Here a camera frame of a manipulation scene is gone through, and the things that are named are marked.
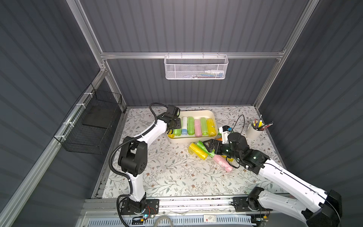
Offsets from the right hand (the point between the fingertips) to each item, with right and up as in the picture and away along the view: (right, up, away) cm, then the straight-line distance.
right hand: (210, 143), depth 74 cm
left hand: (-17, +10, +19) cm, 27 cm away
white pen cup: (+32, +3, +20) cm, 38 cm away
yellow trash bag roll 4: (+7, -6, -10) cm, 14 cm away
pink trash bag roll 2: (+10, -13, +12) cm, 21 cm away
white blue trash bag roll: (-14, +7, +28) cm, 32 cm away
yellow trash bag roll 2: (+5, +5, +25) cm, 26 cm away
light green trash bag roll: (-18, +5, +15) cm, 24 cm away
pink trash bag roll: (-4, +6, +28) cm, 29 cm away
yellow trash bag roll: (-24, +2, +26) cm, 35 cm away
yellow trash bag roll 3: (-8, -6, +17) cm, 20 cm away
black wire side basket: (-65, +7, -2) cm, 65 cm away
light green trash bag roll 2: (-9, +8, +29) cm, 31 cm away
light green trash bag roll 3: (+1, +8, +30) cm, 31 cm away
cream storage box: (-4, +17, +36) cm, 40 cm away
